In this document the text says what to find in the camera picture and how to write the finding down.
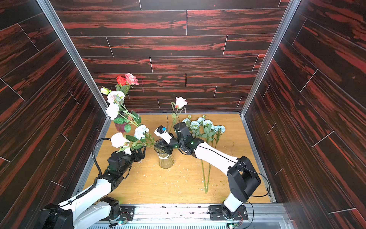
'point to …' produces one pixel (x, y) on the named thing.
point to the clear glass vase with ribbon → (166, 160)
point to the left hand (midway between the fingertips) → (142, 146)
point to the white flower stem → (206, 189)
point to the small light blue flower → (216, 130)
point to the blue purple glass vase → (120, 128)
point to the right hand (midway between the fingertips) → (159, 141)
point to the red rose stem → (121, 86)
